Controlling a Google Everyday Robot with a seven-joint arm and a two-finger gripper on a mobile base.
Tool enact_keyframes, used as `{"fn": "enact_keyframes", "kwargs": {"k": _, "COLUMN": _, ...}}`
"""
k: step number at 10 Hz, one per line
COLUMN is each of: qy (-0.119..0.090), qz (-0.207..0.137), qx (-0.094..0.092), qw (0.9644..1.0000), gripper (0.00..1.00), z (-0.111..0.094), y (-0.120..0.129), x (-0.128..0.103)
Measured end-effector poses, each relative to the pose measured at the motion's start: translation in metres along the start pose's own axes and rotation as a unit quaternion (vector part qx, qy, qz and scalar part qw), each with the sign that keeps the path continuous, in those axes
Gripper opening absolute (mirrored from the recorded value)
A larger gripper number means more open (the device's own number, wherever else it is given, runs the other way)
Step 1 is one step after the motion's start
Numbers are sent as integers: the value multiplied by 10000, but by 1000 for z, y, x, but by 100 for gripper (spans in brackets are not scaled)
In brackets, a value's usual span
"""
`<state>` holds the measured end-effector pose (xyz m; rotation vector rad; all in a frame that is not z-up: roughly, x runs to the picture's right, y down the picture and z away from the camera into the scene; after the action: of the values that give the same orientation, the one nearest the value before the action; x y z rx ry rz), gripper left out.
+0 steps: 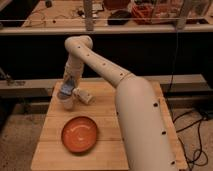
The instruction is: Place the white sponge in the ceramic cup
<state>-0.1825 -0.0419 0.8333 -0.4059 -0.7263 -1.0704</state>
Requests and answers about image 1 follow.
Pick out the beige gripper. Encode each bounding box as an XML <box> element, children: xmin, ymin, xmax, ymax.
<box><xmin>57</xmin><ymin>68</ymin><xmax>96</xmax><ymax>111</ymax></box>

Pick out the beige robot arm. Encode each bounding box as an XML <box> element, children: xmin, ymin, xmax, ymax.
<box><xmin>58</xmin><ymin>36</ymin><xmax>178</xmax><ymax>171</ymax></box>

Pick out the orange ceramic bowl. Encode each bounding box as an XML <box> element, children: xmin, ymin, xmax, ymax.
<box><xmin>61</xmin><ymin>116</ymin><xmax>98</xmax><ymax>153</ymax></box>

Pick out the wooden board table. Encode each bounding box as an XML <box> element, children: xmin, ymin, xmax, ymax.
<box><xmin>30</xmin><ymin>80</ymin><xmax>189</xmax><ymax>171</ymax></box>

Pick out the wooden workbench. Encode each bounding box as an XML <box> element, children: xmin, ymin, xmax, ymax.
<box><xmin>0</xmin><ymin>0</ymin><xmax>213</xmax><ymax>35</ymax></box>

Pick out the black object on bench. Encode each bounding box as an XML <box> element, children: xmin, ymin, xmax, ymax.
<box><xmin>107</xmin><ymin>10</ymin><xmax>131</xmax><ymax>25</ymax></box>

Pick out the red orange object on bench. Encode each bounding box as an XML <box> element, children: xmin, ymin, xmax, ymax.
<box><xmin>131</xmin><ymin>5</ymin><xmax>152</xmax><ymax>25</ymax></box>

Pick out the grey metal post left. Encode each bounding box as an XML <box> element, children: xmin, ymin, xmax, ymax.
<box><xmin>83</xmin><ymin>0</ymin><xmax>94</xmax><ymax>31</ymax></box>

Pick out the grey metal post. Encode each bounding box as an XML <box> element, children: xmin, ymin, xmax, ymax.
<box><xmin>83</xmin><ymin>0</ymin><xmax>94</xmax><ymax>31</ymax></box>
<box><xmin>176</xmin><ymin>0</ymin><xmax>192</xmax><ymax>30</ymax></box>

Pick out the black cable on floor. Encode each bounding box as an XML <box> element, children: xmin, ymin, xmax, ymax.
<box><xmin>165</xmin><ymin>29</ymin><xmax>213</xmax><ymax>171</ymax></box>

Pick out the grey metal post right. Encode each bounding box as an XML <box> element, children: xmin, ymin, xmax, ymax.
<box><xmin>176</xmin><ymin>0</ymin><xmax>192</xmax><ymax>30</ymax></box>

